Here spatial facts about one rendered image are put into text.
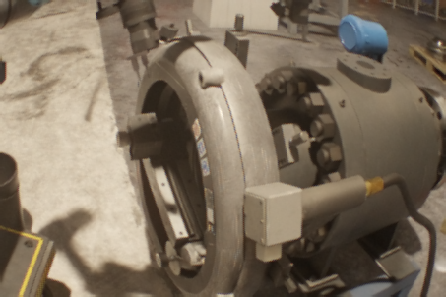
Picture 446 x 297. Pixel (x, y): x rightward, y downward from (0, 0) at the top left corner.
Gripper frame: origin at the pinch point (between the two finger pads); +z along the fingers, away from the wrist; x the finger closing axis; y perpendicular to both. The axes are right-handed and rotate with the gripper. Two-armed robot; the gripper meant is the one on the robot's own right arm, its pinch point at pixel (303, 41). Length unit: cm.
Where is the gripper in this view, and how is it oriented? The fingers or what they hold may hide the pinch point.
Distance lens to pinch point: 128.7
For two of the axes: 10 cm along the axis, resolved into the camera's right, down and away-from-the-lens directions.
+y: -9.9, -0.6, -1.2
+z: -1.1, 8.4, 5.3
